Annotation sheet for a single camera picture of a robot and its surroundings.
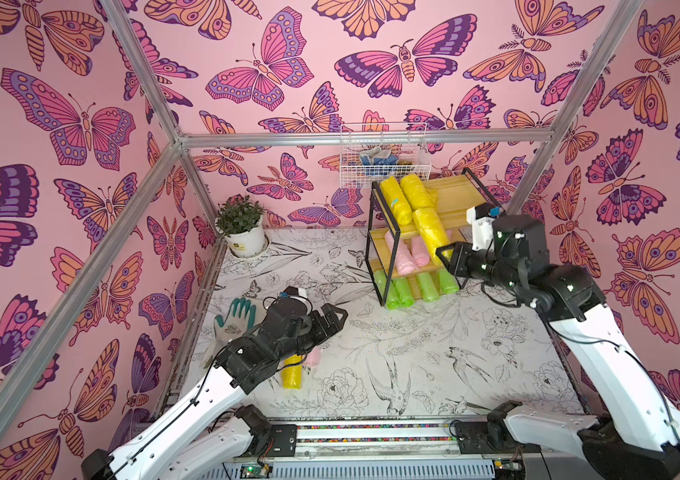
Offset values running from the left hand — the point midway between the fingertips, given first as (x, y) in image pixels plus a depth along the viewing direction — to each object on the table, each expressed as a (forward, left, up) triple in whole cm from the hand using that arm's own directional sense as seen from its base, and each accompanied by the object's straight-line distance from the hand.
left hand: (341, 320), depth 71 cm
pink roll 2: (-2, +8, -19) cm, 21 cm away
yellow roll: (-7, +14, -19) cm, 25 cm away
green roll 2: (+18, -18, -16) cm, 30 cm away
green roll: (+22, -12, -13) cm, 29 cm away
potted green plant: (+38, +35, -4) cm, 52 cm away
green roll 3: (+23, -35, -17) cm, 45 cm away
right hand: (+9, -23, +16) cm, 29 cm away
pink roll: (+19, -17, -1) cm, 25 cm away
